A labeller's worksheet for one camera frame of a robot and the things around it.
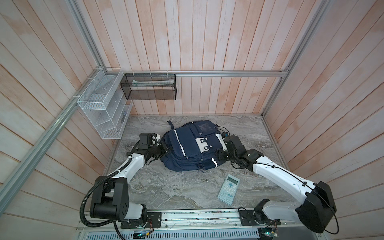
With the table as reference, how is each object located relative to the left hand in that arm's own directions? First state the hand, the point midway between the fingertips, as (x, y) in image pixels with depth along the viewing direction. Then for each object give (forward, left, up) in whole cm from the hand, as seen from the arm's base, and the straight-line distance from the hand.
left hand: (172, 150), depth 86 cm
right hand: (-2, -26, +2) cm, 27 cm away
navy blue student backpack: (+3, -12, -1) cm, 13 cm away
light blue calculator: (-19, -32, -10) cm, 39 cm away
